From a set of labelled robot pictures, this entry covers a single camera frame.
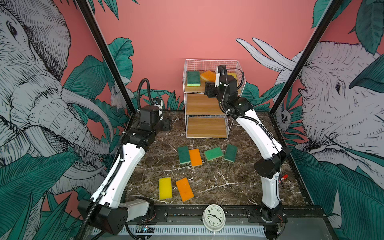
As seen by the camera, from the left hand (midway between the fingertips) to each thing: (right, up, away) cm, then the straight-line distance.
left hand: (163, 114), depth 72 cm
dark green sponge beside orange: (+8, -25, +23) cm, 35 cm away
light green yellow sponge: (+27, -24, +23) cm, 43 cm away
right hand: (+23, +17, 0) cm, 29 cm away
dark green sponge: (+39, -24, +25) cm, 52 cm away
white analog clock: (+25, -50, -2) cm, 56 cm away
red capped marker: (+70, -36, +16) cm, 80 cm away
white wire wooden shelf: (+23, +1, +42) cm, 48 cm away
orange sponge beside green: (+16, -26, +21) cm, 37 cm away
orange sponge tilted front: (+10, -41, +9) cm, 44 cm away
